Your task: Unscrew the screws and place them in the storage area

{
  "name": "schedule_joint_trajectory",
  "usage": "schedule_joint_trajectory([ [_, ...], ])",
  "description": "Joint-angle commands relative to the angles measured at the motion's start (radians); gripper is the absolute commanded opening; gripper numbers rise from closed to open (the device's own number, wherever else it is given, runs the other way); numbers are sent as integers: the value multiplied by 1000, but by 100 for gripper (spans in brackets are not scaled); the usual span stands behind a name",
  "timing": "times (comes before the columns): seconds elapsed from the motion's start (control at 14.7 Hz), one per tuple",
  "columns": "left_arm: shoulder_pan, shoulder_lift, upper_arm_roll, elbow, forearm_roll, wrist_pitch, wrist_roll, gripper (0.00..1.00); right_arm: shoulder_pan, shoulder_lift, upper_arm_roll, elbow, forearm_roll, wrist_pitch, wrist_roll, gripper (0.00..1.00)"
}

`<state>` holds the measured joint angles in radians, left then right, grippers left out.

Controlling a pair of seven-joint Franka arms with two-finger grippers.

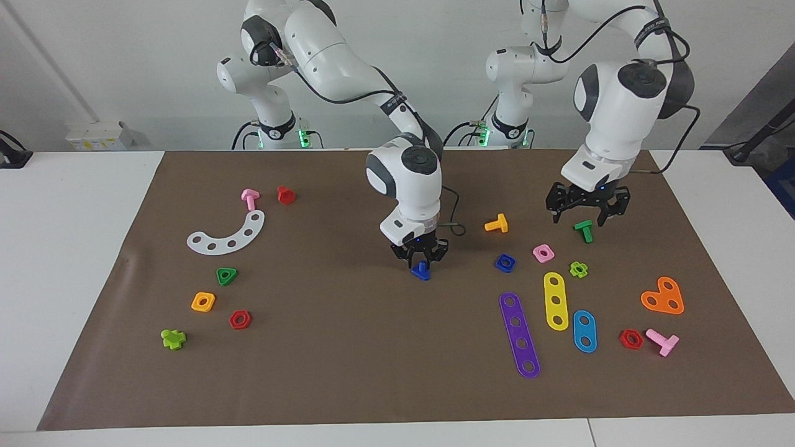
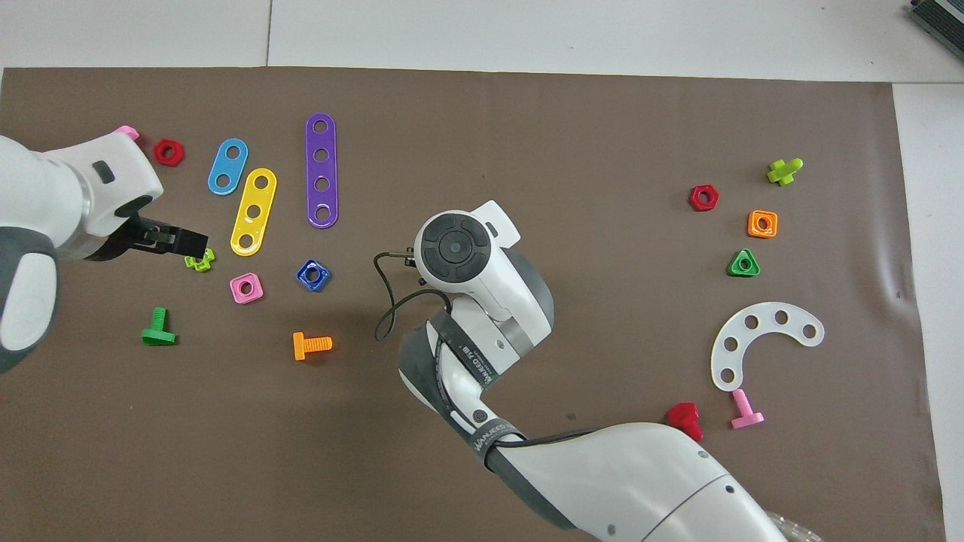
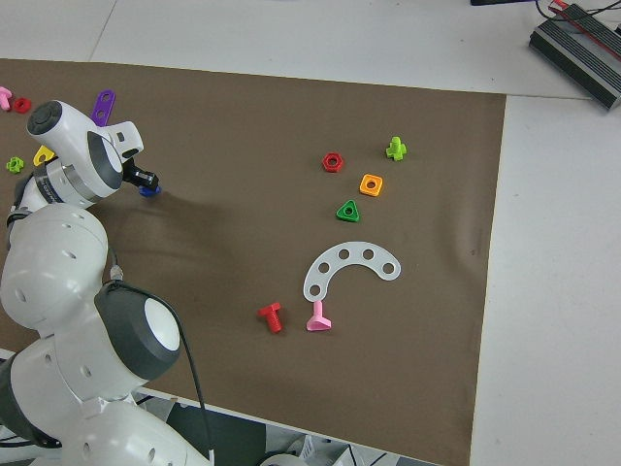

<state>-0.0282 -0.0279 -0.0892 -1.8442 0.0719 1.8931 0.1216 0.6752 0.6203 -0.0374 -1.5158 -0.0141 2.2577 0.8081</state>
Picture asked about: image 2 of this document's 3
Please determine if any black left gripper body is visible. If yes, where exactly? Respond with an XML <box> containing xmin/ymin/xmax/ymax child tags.
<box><xmin>81</xmin><ymin>214</ymin><xmax>152</xmax><ymax>263</ymax></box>

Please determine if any blue plastic square nut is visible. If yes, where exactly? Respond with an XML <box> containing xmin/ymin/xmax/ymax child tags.
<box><xmin>296</xmin><ymin>258</ymin><xmax>332</xmax><ymax>293</ymax></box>

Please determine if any pink plastic square nut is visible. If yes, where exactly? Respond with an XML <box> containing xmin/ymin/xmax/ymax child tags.
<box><xmin>230</xmin><ymin>272</ymin><xmax>265</xmax><ymax>305</ymax></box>

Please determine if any yellow three-hole strip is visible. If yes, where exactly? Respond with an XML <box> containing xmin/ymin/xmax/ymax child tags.
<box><xmin>230</xmin><ymin>167</ymin><xmax>278</xmax><ymax>257</ymax></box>

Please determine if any blue two-hole strip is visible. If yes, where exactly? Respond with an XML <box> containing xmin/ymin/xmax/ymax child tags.
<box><xmin>207</xmin><ymin>138</ymin><xmax>249</xmax><ymax>196</ymax></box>

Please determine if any green plastic toy screw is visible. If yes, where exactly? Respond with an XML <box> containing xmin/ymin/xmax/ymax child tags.
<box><xmin>141</xmin><ymin>306</ymin><xmax>178</xmax><ymax>346</ymax></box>

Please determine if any purple four-hole strip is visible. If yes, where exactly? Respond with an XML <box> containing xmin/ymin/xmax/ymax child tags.
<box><xmin>305</xmin><ymin>113</ymin><xmax>339</xmax><ymax>230</ymax></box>

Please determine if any orange plastic toy screw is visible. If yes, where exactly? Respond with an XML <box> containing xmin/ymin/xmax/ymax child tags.
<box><xmin>292</xmin><ymin>331</ymin><xmax>334</xmax><ymax>361</ymax></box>

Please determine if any brown table mat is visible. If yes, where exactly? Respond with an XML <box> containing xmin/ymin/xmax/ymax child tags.
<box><xmin>0</xmin><ymin>66</ymin><xmax>948</xmax><ymax>542</ymax></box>

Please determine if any red plastic toy screw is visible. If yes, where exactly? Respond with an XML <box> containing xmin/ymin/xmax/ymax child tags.
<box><xmin>667</xmin><ymin>402</ymin><xmax>705</xmax><ymax>443</ymax></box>

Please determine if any white curved five-hole strip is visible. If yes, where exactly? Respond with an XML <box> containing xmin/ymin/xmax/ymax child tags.
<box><xmin>710</xmin><ymin>302</ymin><xmax>825</xmax><ymax>393</ymax></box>

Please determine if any lime cross-head toy screw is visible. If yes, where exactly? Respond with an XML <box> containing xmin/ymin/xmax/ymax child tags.
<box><xmin>767</xmin><ymin>157</ymin><xmax>804</xmax><ymax>187</ymax></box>

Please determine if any dark ribbed device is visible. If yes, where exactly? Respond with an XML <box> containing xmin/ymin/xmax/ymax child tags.
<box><xmin>906</xmin><ymin>0</ymin><xmax>964</xmax><ymax>44</ymax></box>

